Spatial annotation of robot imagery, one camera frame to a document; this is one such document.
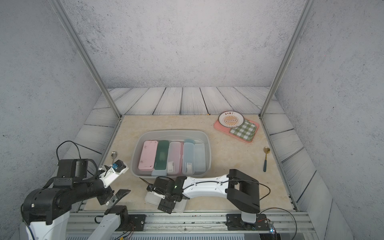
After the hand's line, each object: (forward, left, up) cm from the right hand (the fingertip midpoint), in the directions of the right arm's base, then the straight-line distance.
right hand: (166, 200), depth 76 cm
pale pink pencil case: (+23, +15, 0) cm, 28 cm away
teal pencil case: (+39, -9, -4) cm, 41 cm away
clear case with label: (+24, -10, -2) cm, 26 cm away
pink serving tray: (+49, -36, -6) cm, 62 cm away
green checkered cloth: (+47, -50, -5) cm, 69 cm away
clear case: (+24, -1, -1) cm, 24 cm away
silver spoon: (+28, +39, -3) cm, 48 cm away
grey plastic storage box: (+26, -18, -3) cm, 32 cm away
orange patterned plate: (+60, -41, -5) cm, 73 cm away
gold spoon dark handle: (+33, -60, -5) cm, 68 cm away
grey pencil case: (-3, -7, +3) cm, 8 cm away
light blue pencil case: (+15, +7, -1) cm, 17 cm away
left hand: (+2, +14, +22) cm, 26 cm away
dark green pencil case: (+26, +7, -1) cm, 27 cm away
